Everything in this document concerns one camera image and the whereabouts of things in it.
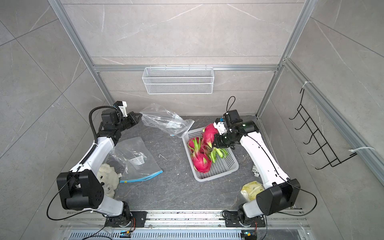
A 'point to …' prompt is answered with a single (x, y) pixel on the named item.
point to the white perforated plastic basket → (226, 164)
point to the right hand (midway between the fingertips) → (216, 144)
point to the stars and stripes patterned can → (255, 172)
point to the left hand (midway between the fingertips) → (143, 111)
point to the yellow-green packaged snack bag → (250, 189)
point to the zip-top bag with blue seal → (132, 161)
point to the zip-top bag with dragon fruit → (157, 117)
